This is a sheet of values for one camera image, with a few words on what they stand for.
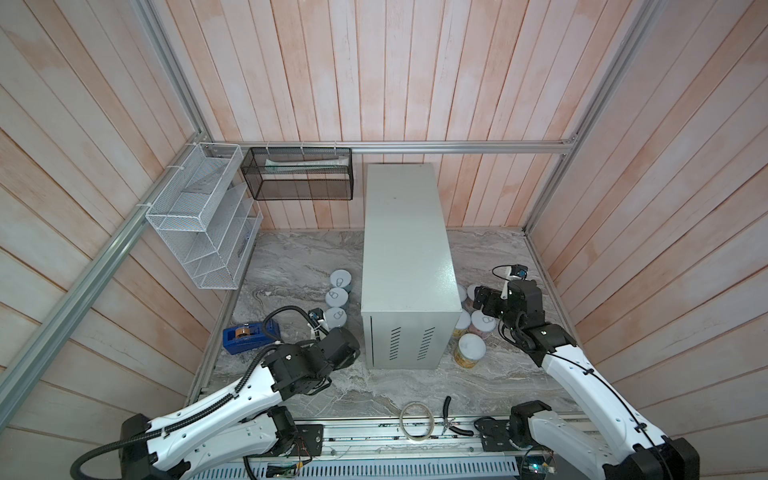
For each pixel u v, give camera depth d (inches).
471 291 22.5
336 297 36.8
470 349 32.0
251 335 33.7
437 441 29.1
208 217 28.6
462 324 34.7
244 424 22.9
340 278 38.6
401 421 30.0
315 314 26.1
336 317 35.4
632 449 15.7
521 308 24.1
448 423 30.0
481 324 34.6
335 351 21.1
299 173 41.2
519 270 27.6
